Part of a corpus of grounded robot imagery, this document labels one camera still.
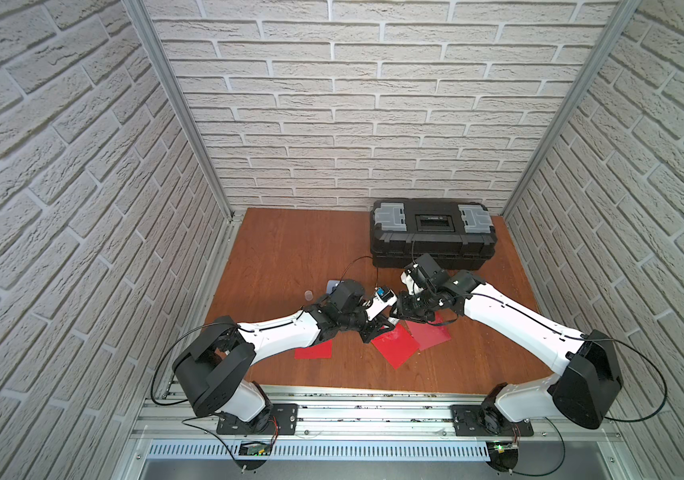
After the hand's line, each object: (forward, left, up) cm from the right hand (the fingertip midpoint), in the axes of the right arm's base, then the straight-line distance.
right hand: (397, 314), depth 79 cm
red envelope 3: (-1, -11, -14) cm, 18 cm away
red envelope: (-12, +19, +11) cm, 26 cm away
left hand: (-2, +1, -2) cm, 2 cm away
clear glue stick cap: (+13, +26, -10) cm, 31 cm away
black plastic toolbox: (+24, -22, +5) cm, 33 cm away
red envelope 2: (-4, -1, -13) cm, 14 cm away
